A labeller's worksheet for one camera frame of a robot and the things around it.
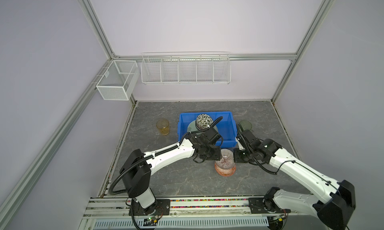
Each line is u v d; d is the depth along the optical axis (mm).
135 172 428
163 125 969
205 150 641
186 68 995
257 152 535
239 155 692
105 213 734
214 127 992
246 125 972
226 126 982
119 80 1015
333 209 373
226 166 789
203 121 979
